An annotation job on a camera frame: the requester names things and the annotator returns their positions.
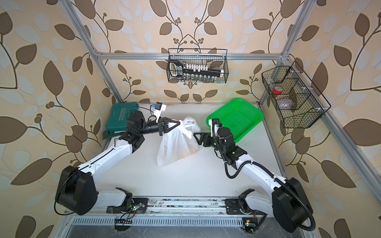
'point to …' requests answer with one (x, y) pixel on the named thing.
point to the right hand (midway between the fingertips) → (199, 134)
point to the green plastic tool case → (117, 120)
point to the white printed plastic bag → (178, 142)
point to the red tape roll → (277, 90)
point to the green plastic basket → (237, 115)
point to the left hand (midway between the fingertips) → (176, 122)
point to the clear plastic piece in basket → (285, 103)
